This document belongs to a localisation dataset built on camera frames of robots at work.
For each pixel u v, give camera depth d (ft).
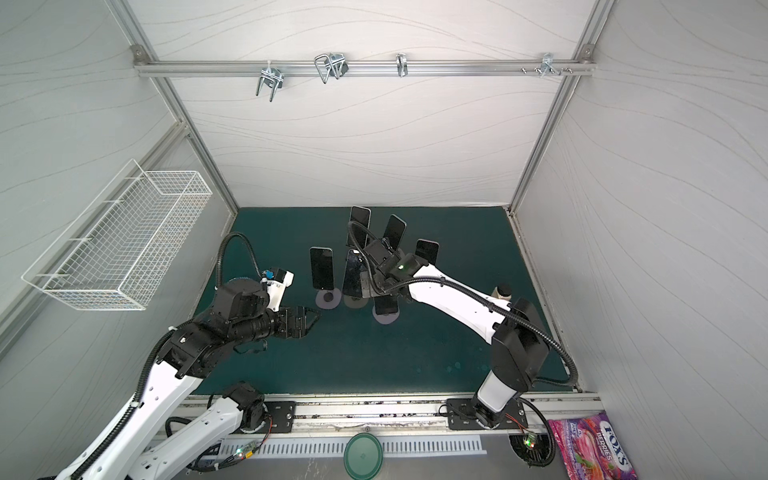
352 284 2.89
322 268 2.82
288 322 1.95
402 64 2.55
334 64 2.51
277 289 2.05
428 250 2.92
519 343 1.41
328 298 3.15
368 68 2.57
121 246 2.26
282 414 2.41
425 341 2.84
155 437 1.45
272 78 2.59
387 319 2.97
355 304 3.13
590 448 2.22
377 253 2.02
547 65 2.51
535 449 2.37
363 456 1.98
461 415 2.32
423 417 2.47
